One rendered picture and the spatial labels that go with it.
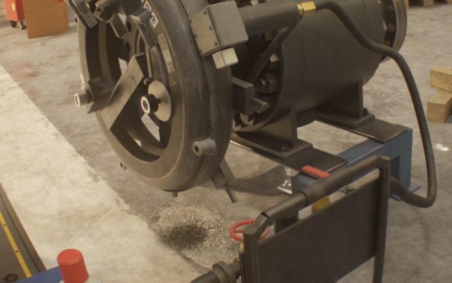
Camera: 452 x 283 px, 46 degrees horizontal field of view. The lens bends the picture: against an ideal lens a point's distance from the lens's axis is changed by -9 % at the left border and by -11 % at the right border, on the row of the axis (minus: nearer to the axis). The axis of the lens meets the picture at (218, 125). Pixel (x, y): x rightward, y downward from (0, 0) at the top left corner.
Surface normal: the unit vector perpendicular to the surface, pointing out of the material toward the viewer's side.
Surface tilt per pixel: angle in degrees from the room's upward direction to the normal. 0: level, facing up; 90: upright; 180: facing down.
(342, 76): 115
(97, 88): 52
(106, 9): 96
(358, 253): 90
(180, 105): 90
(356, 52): 100
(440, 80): 90
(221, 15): 68
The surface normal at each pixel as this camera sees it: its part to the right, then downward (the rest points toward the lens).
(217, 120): 0.59, 0.40
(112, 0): -0.68, 0.64
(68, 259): -0.10, -0.93
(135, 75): -0.80, 0.29
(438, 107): -0.62, 0.34
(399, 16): 0.58, 0.15
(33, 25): 0.11, 0.35
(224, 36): 0.52, -0.14
